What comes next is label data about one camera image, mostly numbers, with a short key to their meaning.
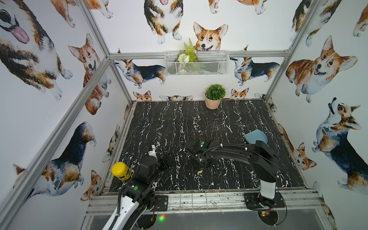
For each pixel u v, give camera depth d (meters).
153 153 0.71
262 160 0.46
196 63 0.86
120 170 0.75
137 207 0.55
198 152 0.61
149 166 0.58
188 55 0.82
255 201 0.76
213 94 1.06
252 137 0.98
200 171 0.84
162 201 0.74
